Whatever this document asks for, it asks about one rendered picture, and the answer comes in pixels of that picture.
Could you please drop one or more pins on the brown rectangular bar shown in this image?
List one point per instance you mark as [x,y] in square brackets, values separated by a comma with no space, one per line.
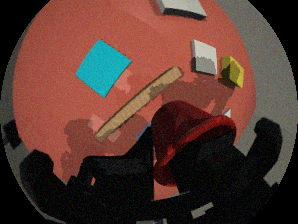
[138,101]

